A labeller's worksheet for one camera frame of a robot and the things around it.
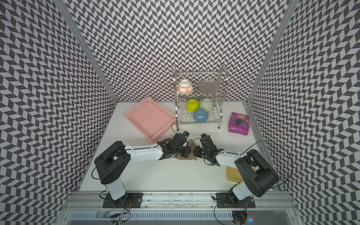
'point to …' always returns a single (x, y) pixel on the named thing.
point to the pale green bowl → (206, 103)
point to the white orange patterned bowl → (184, 87)
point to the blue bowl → (200, 115)
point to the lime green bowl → (192, 105)
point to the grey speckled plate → (208, 86)
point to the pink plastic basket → (151, 118)
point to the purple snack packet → (239, 123)
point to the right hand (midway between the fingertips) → (193, 153)
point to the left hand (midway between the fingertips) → (190, 152)
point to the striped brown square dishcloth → (191, 156)
